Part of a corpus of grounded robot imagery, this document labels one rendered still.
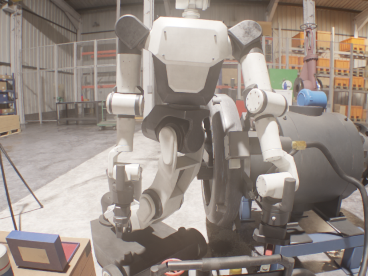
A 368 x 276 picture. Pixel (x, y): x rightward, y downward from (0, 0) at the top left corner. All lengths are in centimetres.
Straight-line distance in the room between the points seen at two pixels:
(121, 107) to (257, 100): 46
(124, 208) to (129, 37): 63
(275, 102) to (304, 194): 74
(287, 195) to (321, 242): 75
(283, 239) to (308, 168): 58
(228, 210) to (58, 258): 75
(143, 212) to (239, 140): 53
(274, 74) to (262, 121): 784
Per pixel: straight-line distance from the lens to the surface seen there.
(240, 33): 89
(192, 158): 101
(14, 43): 1189
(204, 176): 124
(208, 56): 80
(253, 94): 76
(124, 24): 89
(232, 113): 113
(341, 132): 147
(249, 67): 84
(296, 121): 137
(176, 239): 137
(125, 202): 94
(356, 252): 163
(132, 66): 89
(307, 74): 580
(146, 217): 110
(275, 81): 859
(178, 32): 81
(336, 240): 148
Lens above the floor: 97
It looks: 10 degrees down
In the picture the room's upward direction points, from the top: straight up
